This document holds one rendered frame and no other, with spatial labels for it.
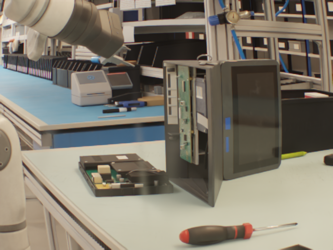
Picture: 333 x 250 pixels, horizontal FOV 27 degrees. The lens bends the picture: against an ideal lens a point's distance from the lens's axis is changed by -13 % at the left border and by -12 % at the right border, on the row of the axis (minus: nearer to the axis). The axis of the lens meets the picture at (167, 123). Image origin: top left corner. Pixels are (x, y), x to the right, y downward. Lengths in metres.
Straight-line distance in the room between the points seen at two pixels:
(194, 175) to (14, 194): 0.52
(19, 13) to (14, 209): 0.31
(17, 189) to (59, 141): 1.85
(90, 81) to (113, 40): 2.21
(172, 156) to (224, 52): 1.54
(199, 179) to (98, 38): 0.35
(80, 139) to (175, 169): 1.45
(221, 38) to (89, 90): 0.72
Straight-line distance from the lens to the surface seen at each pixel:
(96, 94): 3.30
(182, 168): 1.36
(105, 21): 1.16
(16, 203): 0.93
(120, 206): 1.17
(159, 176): 1.27
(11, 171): 0.92
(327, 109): 1.61
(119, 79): 3.41
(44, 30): 1.10
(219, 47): 2.86
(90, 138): 2.80
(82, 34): 1.12
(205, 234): 0.93
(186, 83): 1.26
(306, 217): 1.05
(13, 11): 1.07
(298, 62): 8.86
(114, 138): 2.83
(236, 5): 4.12
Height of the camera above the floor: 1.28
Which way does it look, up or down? 8 degrees down
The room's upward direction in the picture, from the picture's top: 2 degrees counter-clockwise
